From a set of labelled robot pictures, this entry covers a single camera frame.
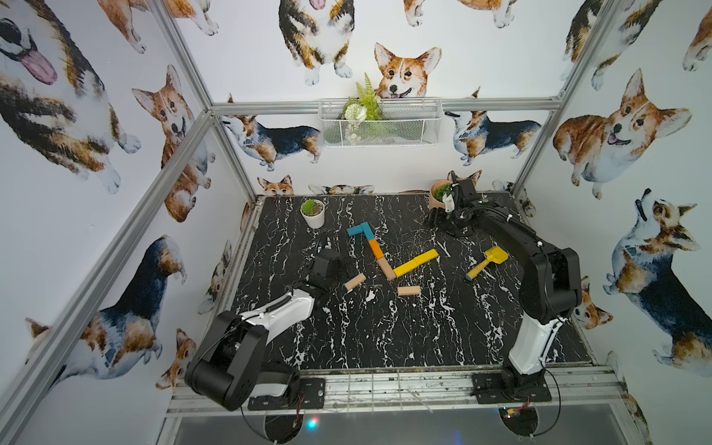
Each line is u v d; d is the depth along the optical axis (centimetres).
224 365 43
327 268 68
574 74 86
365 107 82
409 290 93
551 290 50
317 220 109
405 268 98
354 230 110
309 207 104
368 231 109
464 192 74
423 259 101
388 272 98
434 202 106
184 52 78
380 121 86
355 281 95
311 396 73
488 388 73
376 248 103
